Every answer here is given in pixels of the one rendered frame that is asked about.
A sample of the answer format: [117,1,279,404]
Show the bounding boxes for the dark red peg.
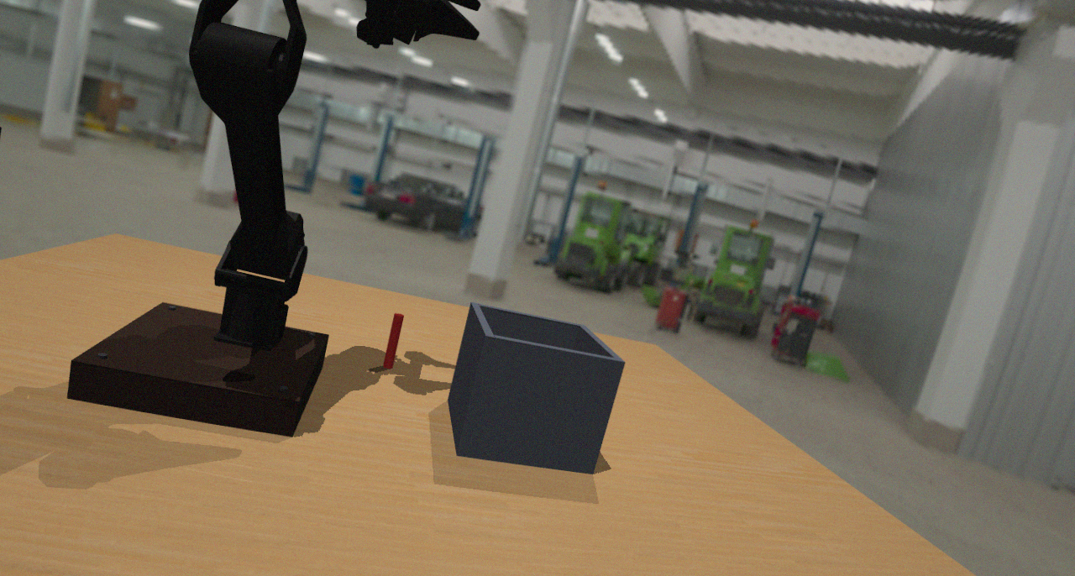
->
[383,314,404,369]

